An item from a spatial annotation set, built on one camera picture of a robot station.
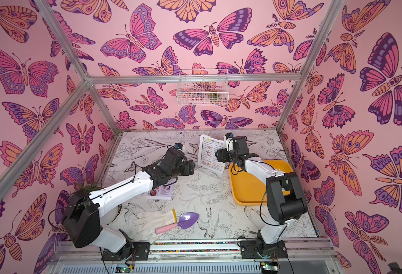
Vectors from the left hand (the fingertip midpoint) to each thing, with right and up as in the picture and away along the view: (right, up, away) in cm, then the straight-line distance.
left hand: (192, 163), depth 84 cm
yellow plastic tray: (+29, -15, +7) cm, 33 cm away
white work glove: (-23, -29, -4) cm, 37 cm away
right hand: (+17, +6, +10) cm, 21 cm away
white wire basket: (+5, +42, +11) cm, 43 cm away
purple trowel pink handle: (-4, -27, -1) cm, 28 cm away
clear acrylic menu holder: (+8, +8, +8) cm, 14 cm away
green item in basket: (+11, +36, +10) cm, 39 cm away
